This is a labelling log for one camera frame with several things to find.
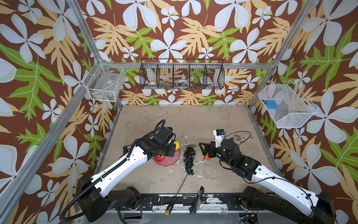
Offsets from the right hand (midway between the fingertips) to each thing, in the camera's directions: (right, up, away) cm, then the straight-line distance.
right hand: (203, 143), depth 76 cm
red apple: (-25, -11, +8) cm, 29 cm away
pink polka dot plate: (-20, -14, +13) cm, 27 cm away
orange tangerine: (0, -5, -9) cm, 10 cm away
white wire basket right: (+52, +21, +5) cm, 57 cm away
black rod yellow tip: (-17, -32, -3) cm, 36 cm away
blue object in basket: (+45, +23, +10) cm, 51 cm away
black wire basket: (-22, +46, +22) cm, 55 cm away
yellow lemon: (-14, -2, +2) cm, 14 cm away
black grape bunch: (-7, -10, +11) cm, 17 cm away
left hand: (-16, -3, +1) cm, 16 cm away
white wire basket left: (-61, +37, +10) cm, 72 cm away
